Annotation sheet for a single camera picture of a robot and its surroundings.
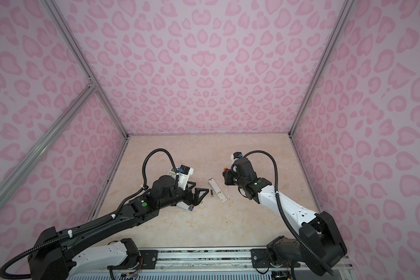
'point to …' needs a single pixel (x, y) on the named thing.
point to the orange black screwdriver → (225, 177)
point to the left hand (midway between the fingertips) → (203, 185)
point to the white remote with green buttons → (172, 173)
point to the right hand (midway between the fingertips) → (225, 172)
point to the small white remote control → (182, 205)
